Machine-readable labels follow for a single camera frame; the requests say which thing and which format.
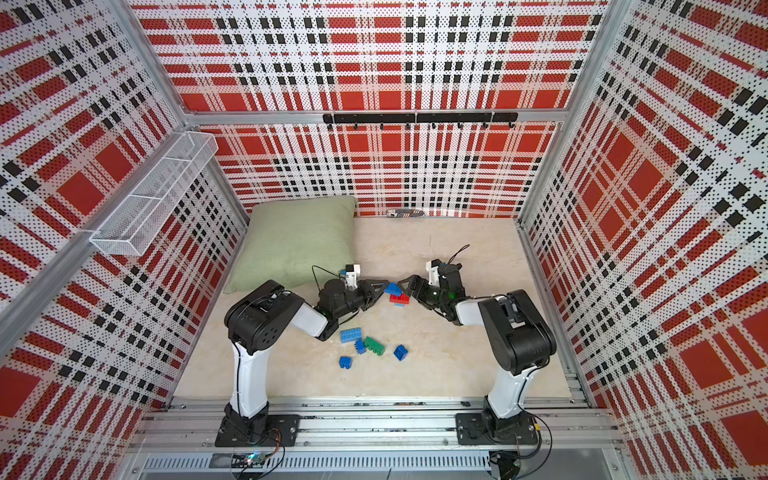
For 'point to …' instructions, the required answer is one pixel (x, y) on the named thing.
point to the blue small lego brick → (400, 352)
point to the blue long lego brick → (393, 289)
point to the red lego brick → (403, 298)
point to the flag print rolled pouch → (404, 213)
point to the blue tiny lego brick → (360, 347)
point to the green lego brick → (374, 346)
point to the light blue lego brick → (351, 335)
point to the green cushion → (299, 243)
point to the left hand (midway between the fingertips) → (394, 283)
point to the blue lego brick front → (345, 362)
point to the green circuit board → (248, 460)
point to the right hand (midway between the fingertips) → (408, 287)
